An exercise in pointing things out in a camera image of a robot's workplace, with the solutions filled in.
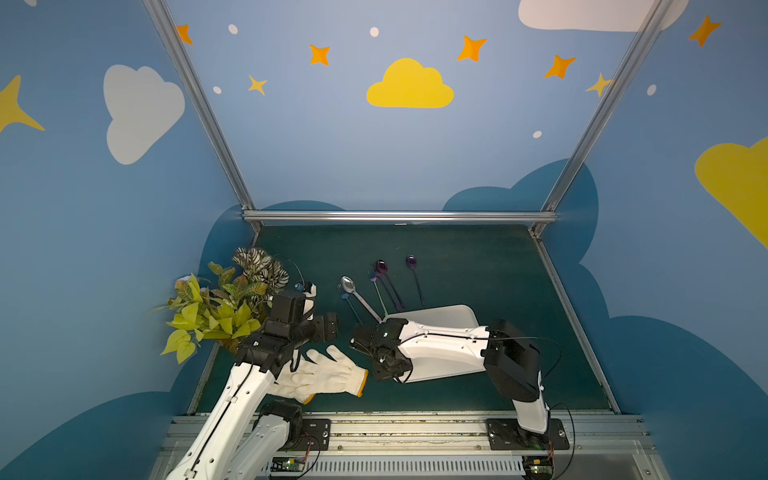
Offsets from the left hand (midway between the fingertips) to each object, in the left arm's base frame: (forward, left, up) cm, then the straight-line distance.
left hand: (322, 315), depth 78 cm
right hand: (-9, -18, -14) cm, 25 cm away
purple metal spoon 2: (+31, -26, -16) cm, 43 cm away
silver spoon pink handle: (+19, -4, -14) cm, 24 cm away
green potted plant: (+1, +24, +1) cm, 24 cm away
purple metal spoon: (+27, -15, -15) cm, 35 cm away
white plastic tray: (+8, -40, -14) cm, 43 cm away
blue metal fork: (+16, -4, -16) cm, 23 cm away
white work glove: (-11, +2, -16) cm, 19 cm away
